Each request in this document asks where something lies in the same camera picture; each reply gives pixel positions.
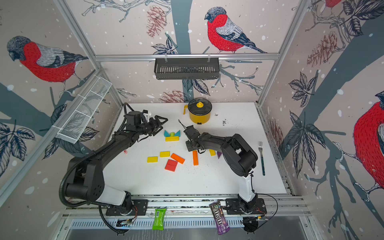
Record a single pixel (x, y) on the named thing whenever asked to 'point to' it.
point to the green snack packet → (158, 224)
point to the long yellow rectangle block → (172, 138)
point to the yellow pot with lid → (199, 109)
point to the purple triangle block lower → (218, 154)
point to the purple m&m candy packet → (222, 226)
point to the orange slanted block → (177, 158)
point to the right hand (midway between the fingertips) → (192, 142)
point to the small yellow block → (165, 154)
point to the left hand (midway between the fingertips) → (167, 120)
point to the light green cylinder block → (172, 134)
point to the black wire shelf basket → (186, 68)
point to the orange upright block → (195, 153)
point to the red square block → (171, 165)
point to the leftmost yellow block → (152, 159)
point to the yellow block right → (212, 152)
